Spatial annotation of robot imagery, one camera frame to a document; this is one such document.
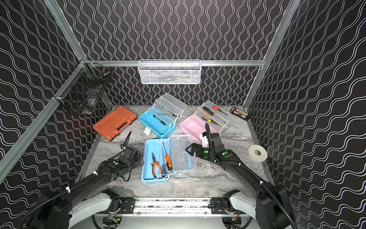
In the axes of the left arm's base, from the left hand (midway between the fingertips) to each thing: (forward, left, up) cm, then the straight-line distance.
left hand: (135, 158), depth 86 cm
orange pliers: (-2, -11, -5) cm, 12 cm away
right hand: (+4, -34, +7) cm, 35 cm away
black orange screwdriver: (+35, -44, +8) cm, 57 cm away
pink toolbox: (+29, -35, -2) cm, 45 cm away
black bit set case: (+45, -71, -2) cm, 84 cm away
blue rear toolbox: (+35, -12, +2) cm, 37 cm away
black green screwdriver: (+32, -10, -3) cm, 33 cm away
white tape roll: (+12, -77, -4) cm, 78 cm away
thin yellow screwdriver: (+33, -19, +4) cm, 39 cm away
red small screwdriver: (+39, -51, +7) cm, 65 cm away
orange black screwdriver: (-4, -21, +4) cm, 22 cm away
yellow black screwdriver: (+30, -46, +4) cm, 55 cm away
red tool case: (+25, +25, 0) cm, 35 cm away
